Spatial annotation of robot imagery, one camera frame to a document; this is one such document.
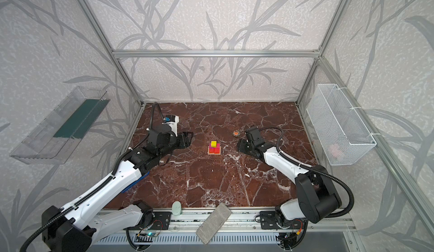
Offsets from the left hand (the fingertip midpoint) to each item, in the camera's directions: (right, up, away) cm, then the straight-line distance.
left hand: (191, 129), depth 77 cm
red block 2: (+10, -13, +17) cm, 24 cm away
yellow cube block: (+9, -9, +17) cm, 21 cm away
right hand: (+24, -7, +14) cm, 28 cm away
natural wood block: (+9, -15, +17) cm, 24 cm away
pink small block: (+11, -10, +18) cm, 23 cm away
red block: (+7, -13, +17) cm, 23 cm away
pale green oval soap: (-7, -36, -1) cm, 36 cm away
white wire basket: (+59, -1, -15) cm, 61 cm away
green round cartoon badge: (+22, -5, +28) cm, 36 cm away
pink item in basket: (+64, -9, -3) cm, 65 cm away
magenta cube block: (+7, -11, +17) cm, 22 cm away
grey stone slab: (+9, -41, -7) cm, 43 cm away
